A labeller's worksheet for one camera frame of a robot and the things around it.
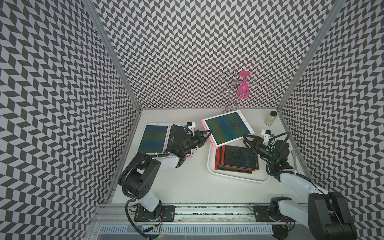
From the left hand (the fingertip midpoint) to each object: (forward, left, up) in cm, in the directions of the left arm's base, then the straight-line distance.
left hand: (213, 132), depth 80 cm
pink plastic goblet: (+33, -22, +2) cm, 39 cm away
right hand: (-4, -15, -2) cm, 16 cm away
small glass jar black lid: (+21, -42, -12) cm, 48 cm away
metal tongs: (-6, -52, -20) cm, 56 cm away
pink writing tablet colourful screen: (+10, +39, -20) cm, 45 cm away
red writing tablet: (-5, -17, -19) cm, 26 cm away
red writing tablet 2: (-11, -9, -23) cm, 27 cm away
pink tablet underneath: (+5, -8, -2) cm, 10 cm away
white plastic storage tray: (-17, -27, -19) cm, 37 cm away
